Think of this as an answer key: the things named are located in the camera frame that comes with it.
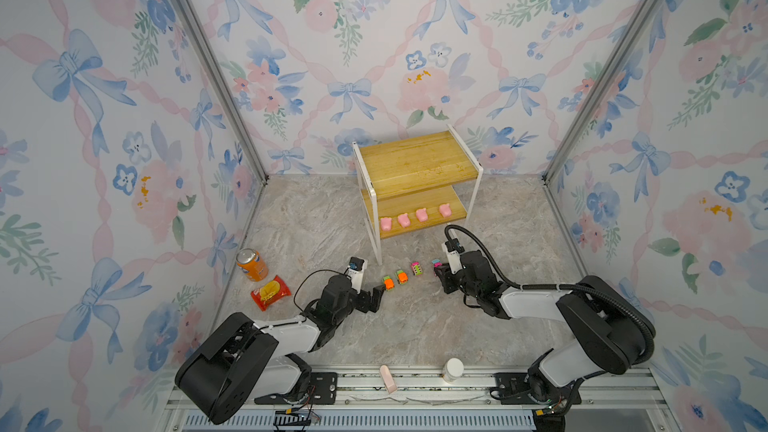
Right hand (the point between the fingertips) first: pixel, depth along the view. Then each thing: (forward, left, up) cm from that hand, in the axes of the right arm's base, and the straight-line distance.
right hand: (438, 265), depth 93 cm
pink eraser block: (-31, +15, 0) cm, 35 cm away
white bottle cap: (-29, -1, +4) cm, 30 cm away
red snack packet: (-9, +50, 0) cm, 51 cm away
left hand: (-6, +20, +2) cm, 21 cm away
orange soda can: (-4, +54, +8) cm, 55 cm away
